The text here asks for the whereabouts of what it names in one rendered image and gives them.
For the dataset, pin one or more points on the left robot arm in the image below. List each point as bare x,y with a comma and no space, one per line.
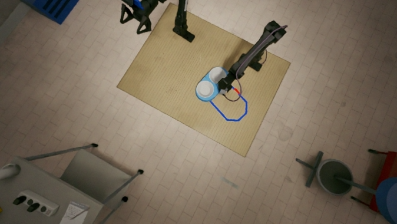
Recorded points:
254,54

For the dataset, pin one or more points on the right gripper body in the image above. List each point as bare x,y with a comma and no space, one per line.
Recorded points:
141,9

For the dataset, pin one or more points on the grey steel bowl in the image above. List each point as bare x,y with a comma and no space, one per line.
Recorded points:
205,89
216,74

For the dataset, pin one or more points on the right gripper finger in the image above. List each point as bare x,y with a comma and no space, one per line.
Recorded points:
123,10
147,25

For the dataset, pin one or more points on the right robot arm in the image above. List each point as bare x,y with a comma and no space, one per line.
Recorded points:
180,19

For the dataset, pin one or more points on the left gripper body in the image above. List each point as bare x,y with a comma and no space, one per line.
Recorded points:
227,89

